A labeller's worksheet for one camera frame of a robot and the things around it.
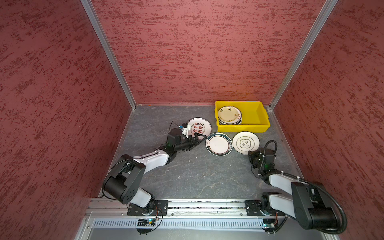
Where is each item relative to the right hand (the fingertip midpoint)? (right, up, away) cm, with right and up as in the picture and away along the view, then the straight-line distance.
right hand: (245, 152), depth 92 cm
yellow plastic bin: (+15, +22, +21) cm, 34 cm away
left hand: (-27, +8, -9) cm, 29 cm away
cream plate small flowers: (-6, +24, +17) cm, 30 cm away
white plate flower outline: (+2, +6, +6) cm, 8 cm away
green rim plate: (-16, +4, +6) cm, 17 cm away
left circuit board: (-56, -30, -20) cm, 67 cm away
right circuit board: (+4, -30, -22) cm, 38 cm away
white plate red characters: (-28, +16, +15) cm, 36 cm away
